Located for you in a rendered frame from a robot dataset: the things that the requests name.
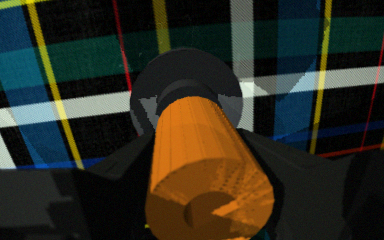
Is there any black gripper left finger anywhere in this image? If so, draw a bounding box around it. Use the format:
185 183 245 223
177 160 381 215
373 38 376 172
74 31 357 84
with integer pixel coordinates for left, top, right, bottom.
0 131 155 240

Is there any orange cylinder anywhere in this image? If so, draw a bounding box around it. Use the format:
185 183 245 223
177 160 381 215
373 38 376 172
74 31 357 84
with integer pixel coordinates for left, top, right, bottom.
145 96 274 240

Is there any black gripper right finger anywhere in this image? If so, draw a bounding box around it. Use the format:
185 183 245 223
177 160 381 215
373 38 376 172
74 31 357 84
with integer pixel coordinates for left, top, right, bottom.
235 128 384 240

